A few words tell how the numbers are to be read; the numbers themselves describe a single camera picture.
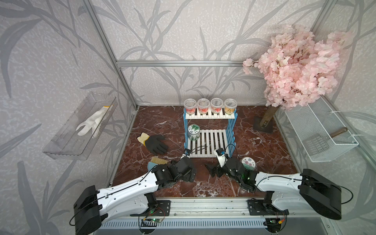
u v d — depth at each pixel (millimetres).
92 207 398
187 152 691
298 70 652
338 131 639
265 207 657
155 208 657
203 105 753
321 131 638
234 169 609
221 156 706
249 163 806
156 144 963
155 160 902
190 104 756
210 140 987
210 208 753
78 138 669
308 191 426
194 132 916
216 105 755
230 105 759
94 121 640
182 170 576
